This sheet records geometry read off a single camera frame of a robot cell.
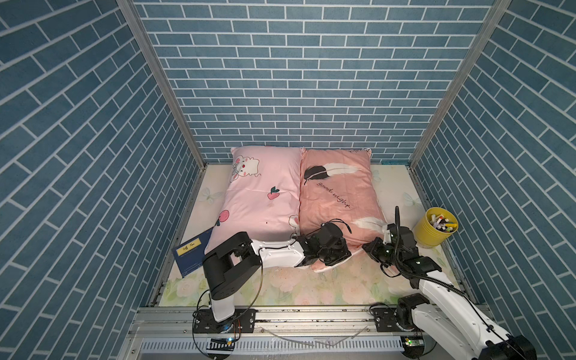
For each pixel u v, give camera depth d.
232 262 0.51
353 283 0.83
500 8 0.70
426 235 0.83
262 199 0.94
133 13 0.71
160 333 0.72
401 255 0.64
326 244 0.66
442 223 0.86
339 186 1.02
